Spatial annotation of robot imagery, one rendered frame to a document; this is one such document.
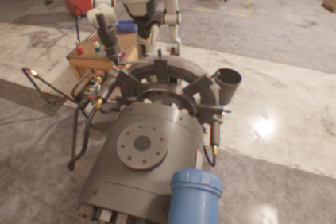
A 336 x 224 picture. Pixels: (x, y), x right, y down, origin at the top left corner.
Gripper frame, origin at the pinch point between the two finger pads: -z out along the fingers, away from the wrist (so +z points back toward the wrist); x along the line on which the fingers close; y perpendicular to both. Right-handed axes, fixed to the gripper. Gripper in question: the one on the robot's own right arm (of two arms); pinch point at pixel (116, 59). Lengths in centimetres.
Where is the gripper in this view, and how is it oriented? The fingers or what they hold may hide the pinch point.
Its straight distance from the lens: 95.2
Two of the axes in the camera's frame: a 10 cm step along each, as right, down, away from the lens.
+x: 0.4, 7.3, -6.9
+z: -0.8, -6.8, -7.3
